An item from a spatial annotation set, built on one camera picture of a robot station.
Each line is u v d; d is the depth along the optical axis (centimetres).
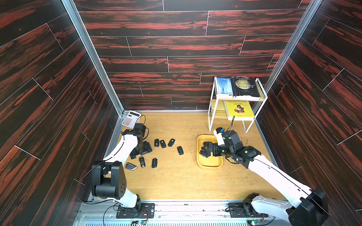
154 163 90
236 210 73
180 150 96
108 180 44
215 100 84
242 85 87
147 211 72
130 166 89
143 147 78
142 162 91
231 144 60
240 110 95
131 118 115
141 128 72
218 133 70
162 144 99
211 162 91
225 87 87
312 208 38
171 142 101
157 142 100
